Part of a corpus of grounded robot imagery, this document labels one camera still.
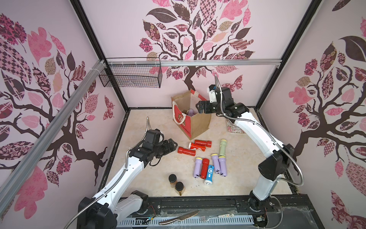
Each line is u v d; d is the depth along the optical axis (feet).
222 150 3.03
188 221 2.30
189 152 3.02
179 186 2.42
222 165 2.80
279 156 1.44
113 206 1.33
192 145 3.04
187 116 2.81
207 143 3.11
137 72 3.11
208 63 3.00
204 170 2.74
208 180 2.61
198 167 2.78
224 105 1.93
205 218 2.28
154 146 2.14
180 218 2.29
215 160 2.87
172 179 2.44
